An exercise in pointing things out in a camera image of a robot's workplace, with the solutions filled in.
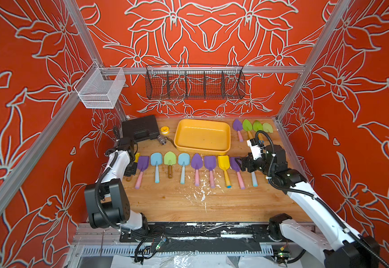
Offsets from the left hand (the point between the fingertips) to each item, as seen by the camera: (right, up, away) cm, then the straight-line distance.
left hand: (121, 172), depth 84 cm
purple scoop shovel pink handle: (+7, +2, +11) cm, 13 cm away
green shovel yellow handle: (+75, +25, +30) cm, 85 cm away
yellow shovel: (+55, +2, +11) cm, 56 cm away
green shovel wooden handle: (+23, +4, +13) cm, 27 cm away
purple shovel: (+47, +2, +11) cm, 48 cm away
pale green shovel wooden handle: (+89, +24, +30) cm, 97 cm away
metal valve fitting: (+17, +16, +20) cm, 31 cm away
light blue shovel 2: (+31, +4, +14) cm, 34 cm away
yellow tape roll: (+18, +22, +26) cm, 39 cm away
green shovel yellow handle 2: (+82, +25, +30) cm, 91 cm away
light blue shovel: (+15, +4, +14) cm, 21 cm away
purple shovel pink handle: (+68, +25, +30) cm, 79 cm away
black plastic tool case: (+3, +23, +22) cm, 32 cm away
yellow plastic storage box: (+43, +18, +26) cm, 54 cm away
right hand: (+61, +10, -6) cm, 62 cm away
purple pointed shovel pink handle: (+39, +2, +13) cm, 41 cm away
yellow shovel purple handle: (+3, +6, +15) cm, 16 cm away
